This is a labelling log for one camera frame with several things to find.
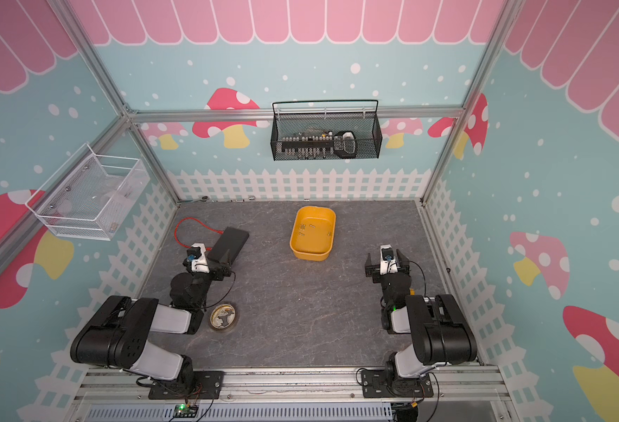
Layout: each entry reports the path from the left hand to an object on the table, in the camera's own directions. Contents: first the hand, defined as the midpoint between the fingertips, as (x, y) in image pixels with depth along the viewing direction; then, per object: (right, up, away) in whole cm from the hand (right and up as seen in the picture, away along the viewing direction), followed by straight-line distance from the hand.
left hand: (218, 252), depth 89 cm
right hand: (+57, 0, 0) cm, 57 cm away
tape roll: (+2, -21, -2) cm, 21 cm away
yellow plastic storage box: (+32, +6, +20) cm, 38 cm away
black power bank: (-3, +1, +19) cm, 20 cm away
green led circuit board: (-3, -43, -16) cm, 46 cm away
